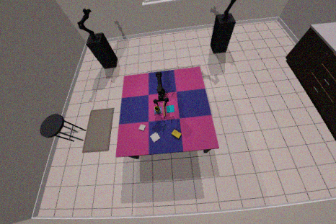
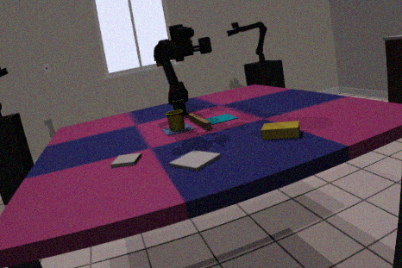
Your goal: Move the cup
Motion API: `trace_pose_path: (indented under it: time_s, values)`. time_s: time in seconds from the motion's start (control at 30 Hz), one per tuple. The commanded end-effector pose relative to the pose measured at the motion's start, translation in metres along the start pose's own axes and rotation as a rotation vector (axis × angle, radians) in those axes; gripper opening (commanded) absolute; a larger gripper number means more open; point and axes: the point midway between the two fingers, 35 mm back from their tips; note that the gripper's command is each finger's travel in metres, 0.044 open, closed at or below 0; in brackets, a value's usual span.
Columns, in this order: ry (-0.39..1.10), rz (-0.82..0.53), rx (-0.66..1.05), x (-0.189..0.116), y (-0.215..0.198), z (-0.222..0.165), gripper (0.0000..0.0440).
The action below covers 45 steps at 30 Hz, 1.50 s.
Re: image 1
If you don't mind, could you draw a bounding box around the yellow rectangular block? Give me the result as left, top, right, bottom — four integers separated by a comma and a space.
172, 130, 181, 139

